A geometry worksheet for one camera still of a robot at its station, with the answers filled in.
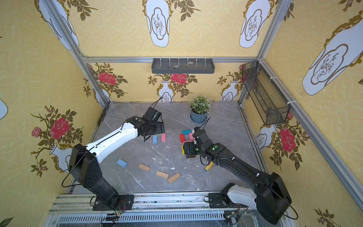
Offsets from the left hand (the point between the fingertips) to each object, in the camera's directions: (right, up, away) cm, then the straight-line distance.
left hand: (160, 129), depth 87 cm
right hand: (+18, -11, -4) cm, 21 cm away
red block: (+13, -7, +14) cm, 20 cm away
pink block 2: (+20, -9, +9) cm, 23 cm away
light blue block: (-24, -21, +1) cm, 32 cm away
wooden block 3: (+8, -28, -5) cm, 29 cm away
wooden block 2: (+1, -26, -4) cm, 26 cm away
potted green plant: (+26, +14, +11) cm, 31 cm away
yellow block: (+14, -11, -7) cm, 19 cm away
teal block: (+16, -4, +16) cm, 23 cm away
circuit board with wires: (-23, -43, -14) cm, 51 cm away
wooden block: (-10, -23, -1) cm, 25 cm away
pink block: (+20, -7, +12) cm, 24 cm away
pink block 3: (0, -7, +11) cm, 13 cm away
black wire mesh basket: (+66, +14, -4) cm, 68 cm away
